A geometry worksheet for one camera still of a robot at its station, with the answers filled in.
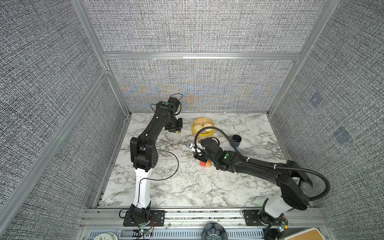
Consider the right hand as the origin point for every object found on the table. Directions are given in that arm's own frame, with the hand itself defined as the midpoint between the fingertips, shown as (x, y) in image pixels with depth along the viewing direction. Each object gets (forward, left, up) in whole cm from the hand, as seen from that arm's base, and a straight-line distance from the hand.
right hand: (198, 143), depth 84 cm
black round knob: (-39, -7, -14) cm, 42 cm away
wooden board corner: (-40, -49, -12) cm, 64 cm away
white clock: (-41, +41, -11) cm, 59 cm away
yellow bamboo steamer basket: (+15, -4, -11) cm, 19 cm away
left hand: (+11, +11, -1) cm, 16 cm away
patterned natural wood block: (+8, +12, 0) cm, 14 cm away
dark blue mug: (+10, -26, -10) cm, 29 cm away
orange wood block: (-6, -3, -13) cm, 14 cm away
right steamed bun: (+22, -7, -9) cm, 25 cm away
